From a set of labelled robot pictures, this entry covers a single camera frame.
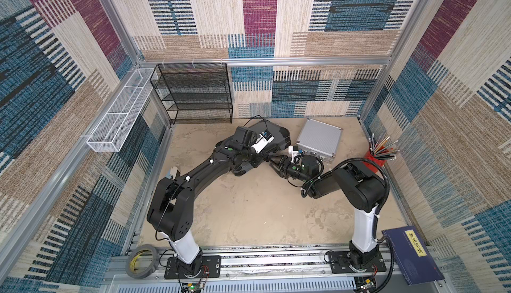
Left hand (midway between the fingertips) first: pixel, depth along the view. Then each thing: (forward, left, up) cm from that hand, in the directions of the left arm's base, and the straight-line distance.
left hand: (265, 152), depth 87 cm
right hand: (-1, -2, -6) cm, 7 cm away
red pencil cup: (0, -47, -5) cm, 47 cm away
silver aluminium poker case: (+19, -31, -14) cm, 39 cm away
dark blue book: (-37, -53, -15) cm, 67 cm away
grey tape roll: (-37, +49, -19) cm, 64 cm away
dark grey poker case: (+8, -8, -3) cm, 12 cm away
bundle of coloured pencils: (+4, -54, -6) cm, 54 cm away
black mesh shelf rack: (+38, +37, +5) cm, 53 cm away
